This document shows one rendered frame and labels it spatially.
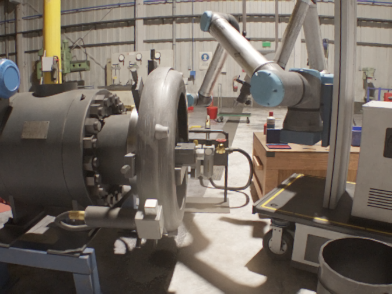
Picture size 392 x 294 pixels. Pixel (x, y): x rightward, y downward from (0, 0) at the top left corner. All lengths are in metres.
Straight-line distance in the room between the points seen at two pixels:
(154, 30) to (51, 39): 8.21
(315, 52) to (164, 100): 1.18
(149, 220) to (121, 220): 0.11
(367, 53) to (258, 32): 4.30
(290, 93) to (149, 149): 0.61
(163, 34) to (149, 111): 11.63
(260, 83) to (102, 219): 0.80
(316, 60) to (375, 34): 11.13
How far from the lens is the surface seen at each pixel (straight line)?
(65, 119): 1.32
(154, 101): 1.12
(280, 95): 1.25
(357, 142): 2.47
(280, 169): 2.16
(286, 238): 1.63
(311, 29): 2.06
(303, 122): 1.38
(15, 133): 1.42
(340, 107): 1.49
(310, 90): 1.38
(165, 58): 7.97
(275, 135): 2.28
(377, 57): 13.09
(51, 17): 5.04
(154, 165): 1.07
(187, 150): 1.22
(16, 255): 1.48
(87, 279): 1.35
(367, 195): 1.44
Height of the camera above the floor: 0.91
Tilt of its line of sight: 12 degrees down
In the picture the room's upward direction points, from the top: straight up
